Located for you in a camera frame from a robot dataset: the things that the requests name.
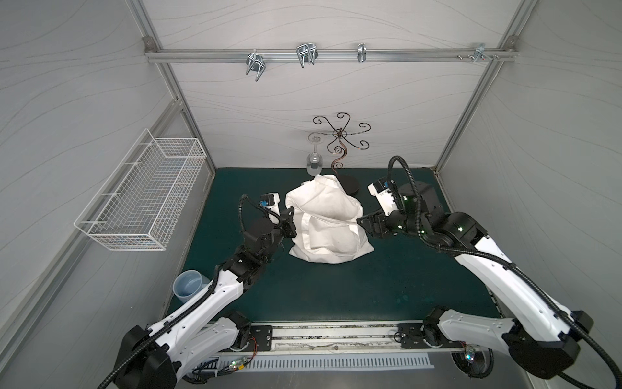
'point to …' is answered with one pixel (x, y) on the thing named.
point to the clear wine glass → (314, 161)
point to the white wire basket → (144, 203)
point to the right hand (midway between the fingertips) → (365, 215)
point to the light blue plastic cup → (188, 283)
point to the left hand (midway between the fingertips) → (294, 209)
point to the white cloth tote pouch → (326, 222)
